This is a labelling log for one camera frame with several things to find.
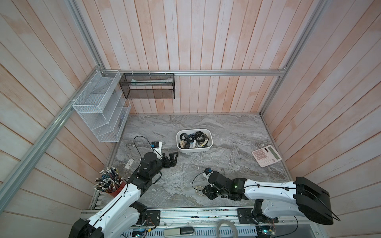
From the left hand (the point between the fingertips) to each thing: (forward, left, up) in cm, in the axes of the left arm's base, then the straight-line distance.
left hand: (172, 155), depth 81 cm
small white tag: (0, +28, -11) cm, 30 cm away
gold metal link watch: (+14, -20, -8) cm, 26 cm away
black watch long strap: (+20, -17, -9) cm, 28 cm away
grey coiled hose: (-30, -28, -11) cm, 43 cm away
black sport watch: (+14, -6, -10) cm, 19 cm away
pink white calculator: (+6, -60, -11) cm, 62 cm away
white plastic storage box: (+23, -23, -8) cm, 34 cm away
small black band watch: (+20, -6, -9) cm, 23 cm away
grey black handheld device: (-34, -5, -9) cm, 36 cm away
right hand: (-15, -18, -13) cm, 27 cm away
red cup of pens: (-16, +28, +4) cm, 33 cm away
